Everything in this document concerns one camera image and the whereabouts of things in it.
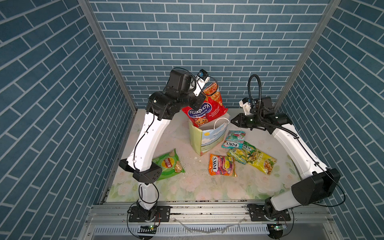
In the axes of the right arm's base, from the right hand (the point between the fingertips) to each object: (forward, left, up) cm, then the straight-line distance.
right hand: (233, 121), depth 77 cm
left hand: (-1, +15, +18) cm, 23 cm away
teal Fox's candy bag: (+5, -5, -24) cm, 25 cm away
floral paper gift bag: (-6, +12, -7) cm, 15 cm away
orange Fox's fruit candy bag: (-14, +3, -24) cm, 28 cm away
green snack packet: (-17, +33, -22) cm, 43 cm away
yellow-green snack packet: (-9, -20, -25) cm, 33 cm away
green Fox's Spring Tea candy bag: (-5, -9, -25) cm, 27 cm away
